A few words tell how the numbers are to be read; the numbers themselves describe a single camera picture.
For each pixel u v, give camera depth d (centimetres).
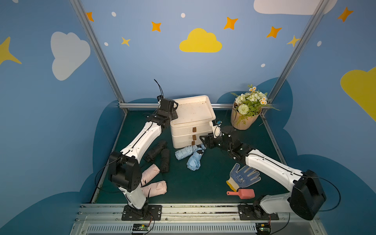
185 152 93
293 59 89
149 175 84
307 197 41
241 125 105
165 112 64
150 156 91
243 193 79
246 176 86
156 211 75
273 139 110
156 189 78
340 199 43
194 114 88
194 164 86
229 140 60
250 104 90
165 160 90
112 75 98
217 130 69
